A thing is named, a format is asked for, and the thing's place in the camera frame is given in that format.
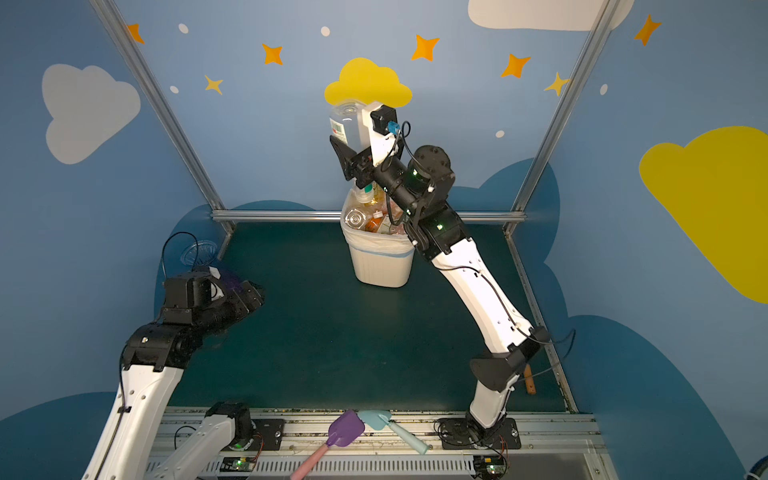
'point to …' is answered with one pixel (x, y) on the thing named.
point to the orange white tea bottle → (373, 224)
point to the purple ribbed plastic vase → (199, 253)
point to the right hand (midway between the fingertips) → (355, 124)
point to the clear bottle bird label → (355, 219)
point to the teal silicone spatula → (379, 418)
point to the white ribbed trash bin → (381, 269)
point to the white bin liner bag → (369, 240)
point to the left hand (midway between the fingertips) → (257, 296)
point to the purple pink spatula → (345, 430)
